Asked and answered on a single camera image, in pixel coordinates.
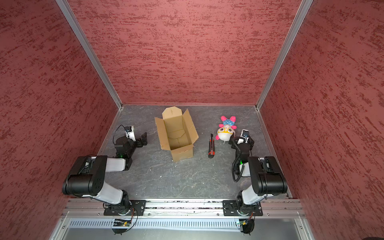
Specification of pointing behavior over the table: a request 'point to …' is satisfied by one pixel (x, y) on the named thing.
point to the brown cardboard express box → (176, 133)
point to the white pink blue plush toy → (226, 129)
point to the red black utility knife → (211, 150)
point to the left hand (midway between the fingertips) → (140, 135)
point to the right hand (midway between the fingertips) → (239, 136)
